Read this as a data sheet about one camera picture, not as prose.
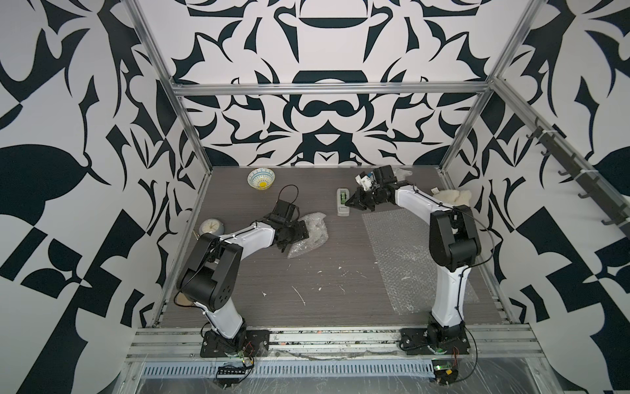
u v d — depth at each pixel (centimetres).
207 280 46
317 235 91
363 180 93
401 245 94
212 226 96
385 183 80
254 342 74
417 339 74
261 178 114
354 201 89
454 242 55
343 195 105
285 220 75
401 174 108
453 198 96
